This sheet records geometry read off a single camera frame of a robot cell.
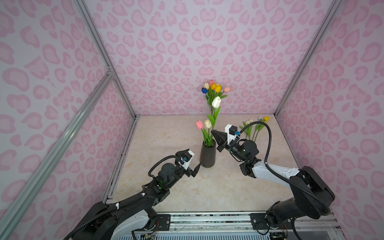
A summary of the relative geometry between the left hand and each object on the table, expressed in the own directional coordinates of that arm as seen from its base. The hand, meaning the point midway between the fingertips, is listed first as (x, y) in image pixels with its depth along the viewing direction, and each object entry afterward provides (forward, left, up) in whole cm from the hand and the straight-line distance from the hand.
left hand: (195, 153), depth 76 cm
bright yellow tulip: (+38, -12, +13) cm, 42 cm away
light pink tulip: (+38, -20, +11) cm, 44 cm away
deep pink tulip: (+10, -3, +10) cm, 14 cm away
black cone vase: (+3, -7, -7) cm, 10 cm away
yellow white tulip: (+43, -8, +11) cm, 45 cm away
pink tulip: (+42, -10, +13) cm, 45 cm away
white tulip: (+9, -7, +11) cm, 16 cm away
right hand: (+7, -9, +10) cm, 15 cm away
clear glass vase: (+40, -12, -8) cm, 43 cm away
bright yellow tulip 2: (+37, -14, +13) cm, 42 cm away
